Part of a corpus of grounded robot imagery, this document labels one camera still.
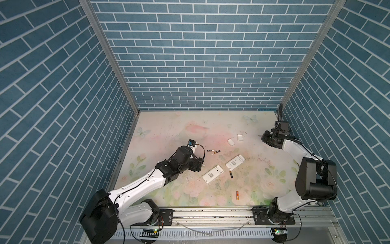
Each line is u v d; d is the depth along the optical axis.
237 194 0.81
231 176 0.87
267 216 0.73
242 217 0.76
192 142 0.72
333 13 0.72
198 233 0.71
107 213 0.39
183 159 0.61
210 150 0.99
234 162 0.91
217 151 0.98
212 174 0.87
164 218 0.74
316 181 0.46
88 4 0.69
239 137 1.05
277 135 0.76
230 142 1.03
